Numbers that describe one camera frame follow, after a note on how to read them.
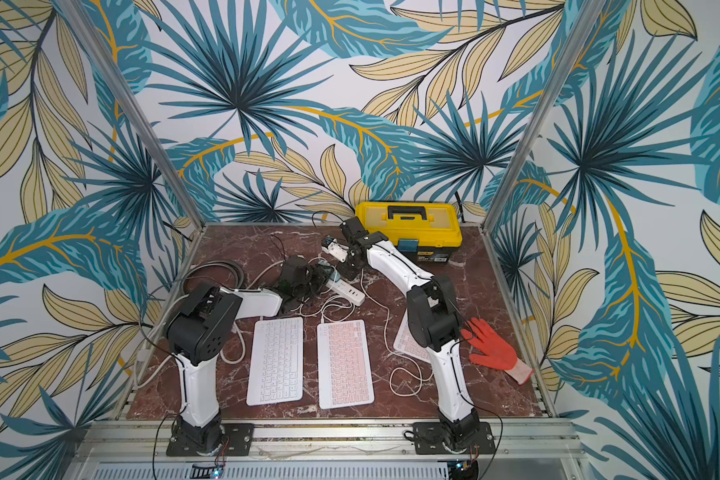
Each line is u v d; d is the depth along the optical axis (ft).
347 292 3.22
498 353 2.93
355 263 2.73
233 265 3.49
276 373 2.74
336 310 3.18
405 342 2.96
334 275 3.07
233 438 2.39
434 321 1.84
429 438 2.39
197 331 1.74
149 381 2.62
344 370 2.80
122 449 2.43
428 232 3.17
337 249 2.85
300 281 2.68
